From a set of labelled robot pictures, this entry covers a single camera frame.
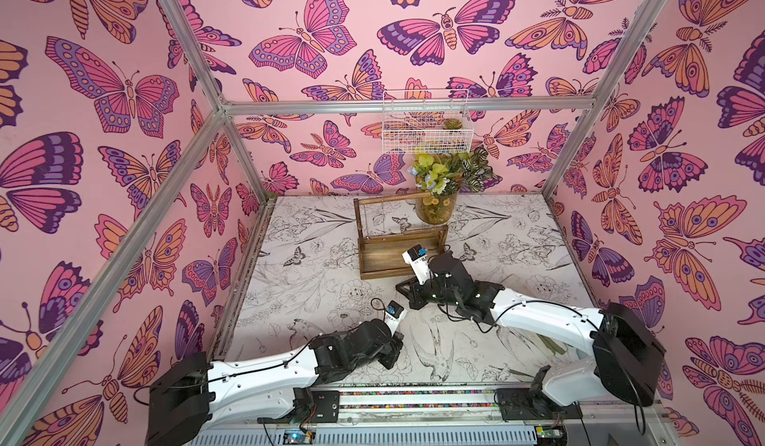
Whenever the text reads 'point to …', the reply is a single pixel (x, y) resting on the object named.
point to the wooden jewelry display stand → (382, 256)
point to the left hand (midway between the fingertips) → (405, 337)
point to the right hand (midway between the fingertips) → (398, 283)
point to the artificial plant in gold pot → (443, 176)
